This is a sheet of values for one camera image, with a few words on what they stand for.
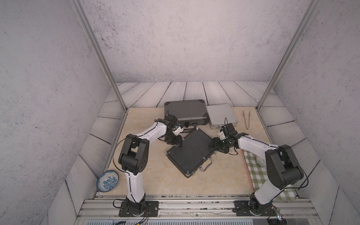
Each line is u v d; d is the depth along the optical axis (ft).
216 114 3.65
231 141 2.28
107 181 2.70
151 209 2.39
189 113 3.59
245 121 3.64
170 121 2.59
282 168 1.52
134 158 1.67
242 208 2.37
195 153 2.92
